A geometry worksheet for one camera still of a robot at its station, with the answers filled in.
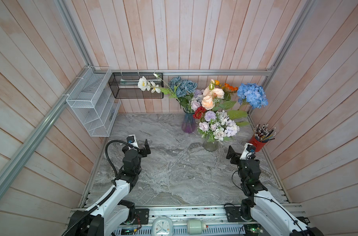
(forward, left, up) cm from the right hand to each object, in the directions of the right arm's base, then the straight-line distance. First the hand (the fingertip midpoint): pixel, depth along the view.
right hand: (237, 146), depth 83 cm
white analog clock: (-38, +41, -11) cm, 57 cm away
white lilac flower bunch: (+2, +14, +13) cm, 19 cm away
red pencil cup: (+5, -16, -6) cm, 18 cm away
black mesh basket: (+30, +68, +21) cm, 77 cm away
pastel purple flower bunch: (+21, +24, +15) cm, 35 cm away
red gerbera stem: (+12, +23, +15) cm, 30 cm away
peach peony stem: (+15, +9, +17) cm, 25 cm away
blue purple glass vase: (+22, +27, -5) cm, 36 cm away
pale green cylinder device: (-39, +26, -6) cm, 47 cm away
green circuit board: (-38, -3, -16) cm, 41 cm away
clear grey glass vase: (+6, +14, -7) cm, 16 cm away
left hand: (+1, +57, +2) cm, 57 cm away
